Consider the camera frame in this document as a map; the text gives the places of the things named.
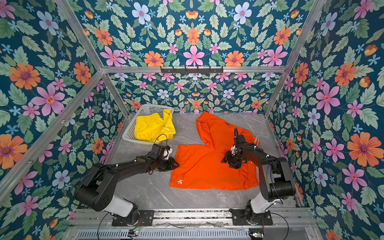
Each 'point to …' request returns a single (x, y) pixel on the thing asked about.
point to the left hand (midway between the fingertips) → (179, 162)
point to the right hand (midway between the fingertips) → (225, 161)
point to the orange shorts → (200, 166)
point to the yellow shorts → (152, 128)
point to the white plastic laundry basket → (129, 132)
